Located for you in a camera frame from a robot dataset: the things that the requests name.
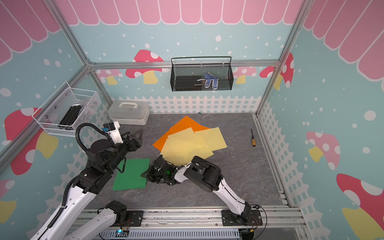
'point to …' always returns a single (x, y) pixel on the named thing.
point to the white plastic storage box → (130, 112)
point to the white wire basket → (66, 110)
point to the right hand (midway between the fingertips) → (140, 176)
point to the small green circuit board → (121, 233)
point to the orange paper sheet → (184, 123)
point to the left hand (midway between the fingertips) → (137, 133)
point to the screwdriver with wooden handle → (253, 140)
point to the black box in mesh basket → (188, 83)
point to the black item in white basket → (70, 117)
